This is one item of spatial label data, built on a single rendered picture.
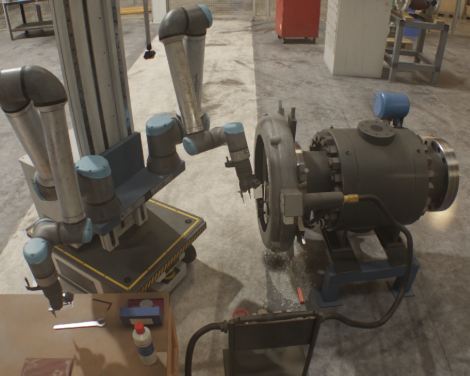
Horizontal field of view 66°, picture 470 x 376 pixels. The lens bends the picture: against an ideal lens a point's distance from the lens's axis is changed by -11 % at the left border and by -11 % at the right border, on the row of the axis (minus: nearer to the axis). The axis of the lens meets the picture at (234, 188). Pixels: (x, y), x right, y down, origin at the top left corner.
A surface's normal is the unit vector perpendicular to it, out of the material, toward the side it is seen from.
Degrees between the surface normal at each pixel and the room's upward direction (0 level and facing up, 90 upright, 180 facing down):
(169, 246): 0
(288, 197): 67
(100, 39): 90
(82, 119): 90
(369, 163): 41
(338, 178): 49
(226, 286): 0
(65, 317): 0
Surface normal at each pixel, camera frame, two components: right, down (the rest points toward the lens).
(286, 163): 0.04, -0.22
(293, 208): 0.08, 0.22
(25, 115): 0.68, 0.65
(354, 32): -0.02, 0.58
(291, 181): 0.06, 0.00
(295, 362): 0.00, -0.82
